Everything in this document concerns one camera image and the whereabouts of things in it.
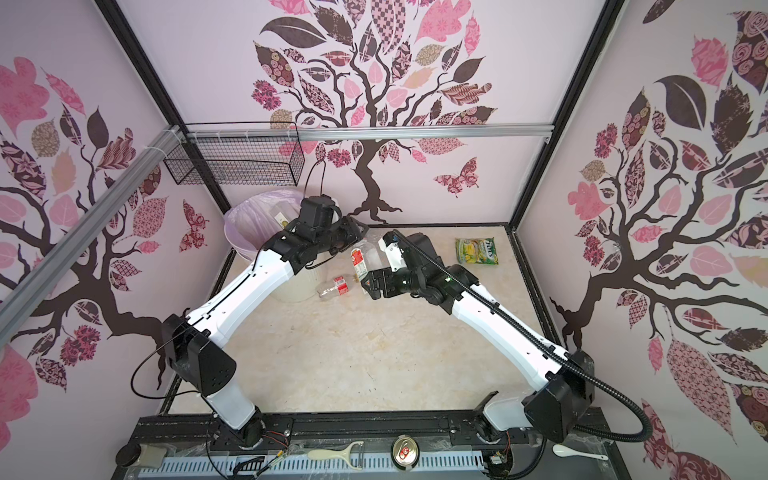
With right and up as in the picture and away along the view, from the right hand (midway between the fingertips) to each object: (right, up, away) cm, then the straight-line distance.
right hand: (376, 275), depth 73 cm
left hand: (-3, +11, +5) cm, 13 cm away
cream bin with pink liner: (-40, +16, +19) cm, 47 cm away
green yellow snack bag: (+37, +6, +37) cm, 53 cm away
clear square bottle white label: (-30, +16, +17) cm, 38 cm away
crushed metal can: (+7, -37, -11) cm, 39 cm away
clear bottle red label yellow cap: (-14, -6, +24) cm, 29 cm away
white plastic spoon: (+46, -43, -2) cm, 63 cm away
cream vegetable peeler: (-14, -44, -2) cm, 46 cm away
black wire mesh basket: (-45, +38, +21) cm, 63 cm away
